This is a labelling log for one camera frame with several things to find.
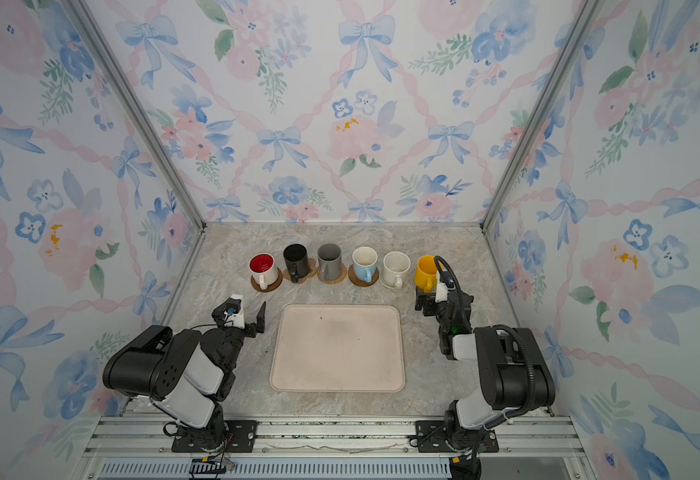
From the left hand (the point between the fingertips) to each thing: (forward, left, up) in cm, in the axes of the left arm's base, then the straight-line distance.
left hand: (247, 299), depth 87 cm
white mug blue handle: (+17, -34, -2) cm, 38 cm away
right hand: (+7, -56, -3) cm, 57 cm away
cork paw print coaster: (+17, -16, -10) cm, 26 cm away
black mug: (+15, -12, -1) cm, 20 cm away
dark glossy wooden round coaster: (+10, -3, -9) cm, 13 cm away
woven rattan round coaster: (+13, -25, -10) cm, 30 cm away
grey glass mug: (+14, -23, 0) cm, 27 cm away
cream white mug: (+16, -45, -5) cm, 48 cm away
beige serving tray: (-11, -26, -10) cm, 30 cm away
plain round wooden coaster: (+12, -33, -8) cm, 36 cm away
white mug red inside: (+14, -1, -4) cm, 15 cm away
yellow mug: (+11, -54, -1) cm, 55 cm away
